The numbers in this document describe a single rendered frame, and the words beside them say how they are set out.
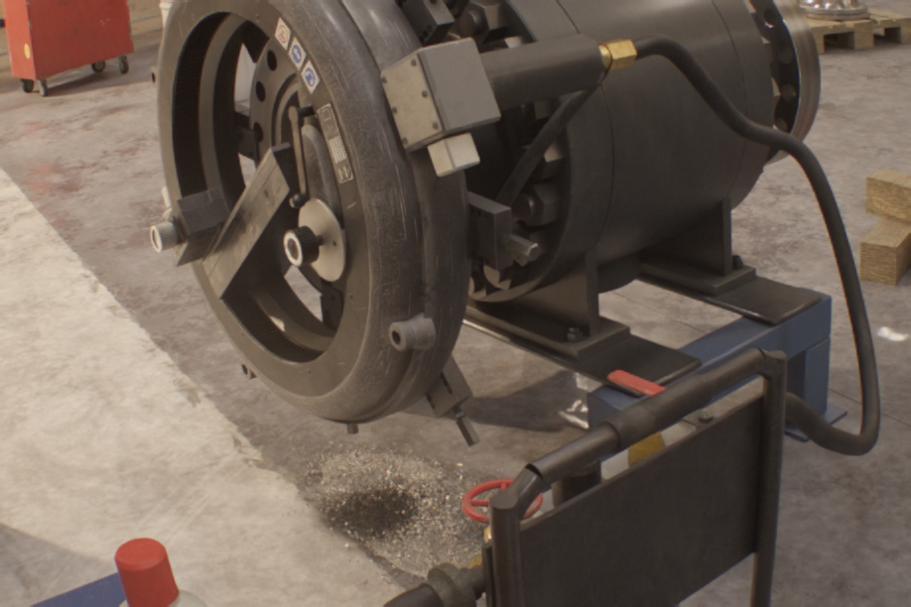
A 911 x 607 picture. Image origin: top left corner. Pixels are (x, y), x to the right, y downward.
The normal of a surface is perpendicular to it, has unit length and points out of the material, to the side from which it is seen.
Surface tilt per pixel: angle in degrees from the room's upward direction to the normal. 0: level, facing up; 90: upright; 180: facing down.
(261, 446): 0
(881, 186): 90
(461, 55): 68
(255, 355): 90
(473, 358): 0
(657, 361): 0
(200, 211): 52
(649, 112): 84
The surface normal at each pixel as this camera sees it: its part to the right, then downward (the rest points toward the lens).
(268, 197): -0.80, 0.29
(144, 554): -0.10, -0.93
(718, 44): 0.51, -0.15
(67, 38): 0.65, 0.22
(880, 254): -0.62, 0.34
